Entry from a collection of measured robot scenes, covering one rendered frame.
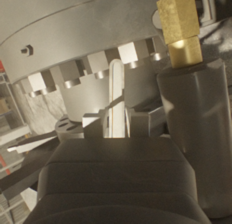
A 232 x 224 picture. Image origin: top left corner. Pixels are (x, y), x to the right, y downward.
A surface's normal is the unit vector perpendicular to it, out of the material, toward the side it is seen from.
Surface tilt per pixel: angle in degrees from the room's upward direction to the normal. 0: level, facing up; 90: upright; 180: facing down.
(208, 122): 45
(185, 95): 18
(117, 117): 49
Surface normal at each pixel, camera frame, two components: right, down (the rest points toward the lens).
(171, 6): -0.74, 0.37
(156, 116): 0.47, 0.09
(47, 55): -0.22, 0.31
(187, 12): 0.17, 0.21
